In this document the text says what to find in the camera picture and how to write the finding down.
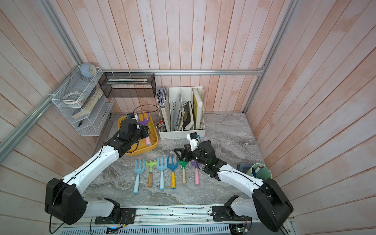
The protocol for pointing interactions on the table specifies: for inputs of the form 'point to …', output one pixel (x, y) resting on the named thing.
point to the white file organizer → (181, 110)
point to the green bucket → (260, 171)
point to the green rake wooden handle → (150, 176)
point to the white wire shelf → (89, 125)
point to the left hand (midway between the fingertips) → (147, 129)
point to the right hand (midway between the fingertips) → (179, 147)
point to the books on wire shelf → (92, 99)
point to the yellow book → (198, 105)
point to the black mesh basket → (128, 85)
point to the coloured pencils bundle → (160, 126)
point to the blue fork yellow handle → (173, 167)
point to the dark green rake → (183, 163)
